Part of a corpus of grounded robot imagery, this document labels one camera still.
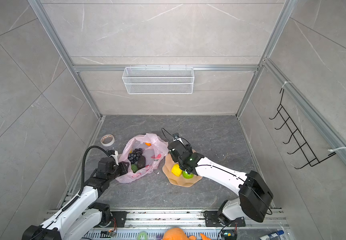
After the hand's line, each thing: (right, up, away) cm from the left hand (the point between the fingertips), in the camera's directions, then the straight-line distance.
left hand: (128, 160), depth 86 cm
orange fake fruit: (+10, +8, +13) cm, 18 cm away
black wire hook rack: (+84, +15, -19) cm, 87 cm away
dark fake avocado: (+7, -2, +4) cm, 8 cm away
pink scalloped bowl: (+30, -12, -1) cm, 33 cm away
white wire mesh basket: (+18, +52, +14) cm, 56 cm away
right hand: (+30, +8, -2) cm, 32 cm away
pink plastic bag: (+14, +5, +6) cm, 17 cm away
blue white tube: (+73, -31, -17) cm, 82 cm away
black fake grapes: (+2, +1, +6) cm, 6 cm away
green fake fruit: (+35, -8, -3) cm, 36 cm away
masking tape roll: (-21, +10, +19) cm, 30 cm away
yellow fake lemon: (+28, -6, 0) cm, 29 cm away
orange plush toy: (+28, -28, -21) cm, 45 cm away
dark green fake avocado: (+4, -4, 0) cm, 6 cm away
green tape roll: (+12, -32, -16) cm, 38 cm away
